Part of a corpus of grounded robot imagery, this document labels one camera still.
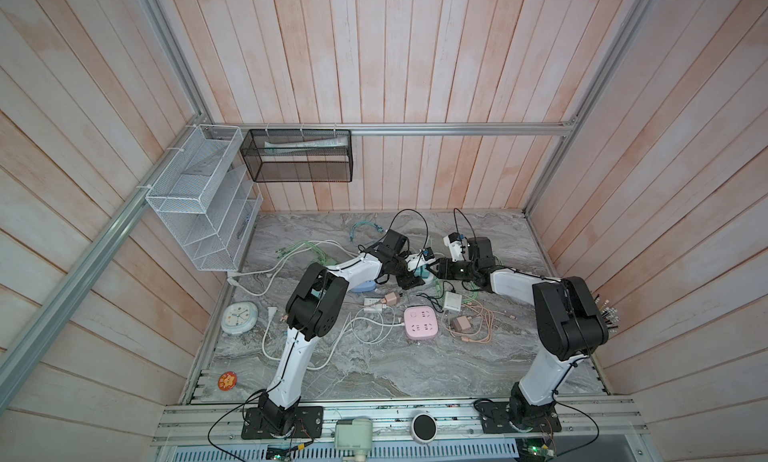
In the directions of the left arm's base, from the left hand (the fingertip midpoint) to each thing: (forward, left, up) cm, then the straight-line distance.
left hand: (418, 275), depth 98 cm
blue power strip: (-4, +17, -1) cm, 18 cm away
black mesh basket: (+37, +42, +21) cm, 60 cm away
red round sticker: (-32, +55, -3) cm, 64 cm away
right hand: (+2, -4, +3) cm, 6 cm away
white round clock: (-15, +56, 0) cm, 58 cm away
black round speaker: (-43, +2, +2) cm, 44 cm away
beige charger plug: (-17, -12, -1) cm, 20 cm away
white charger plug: (-10, +15, -1) cm, 18 cm away
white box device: (-45, +19, +2) cm, 49 cm away
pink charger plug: (-9, +10, 0) cm, 13 cm away
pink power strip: (-16, +1, -1) cm, 16 cm away
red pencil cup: (-19, -47, +12) cm, 52 cm away
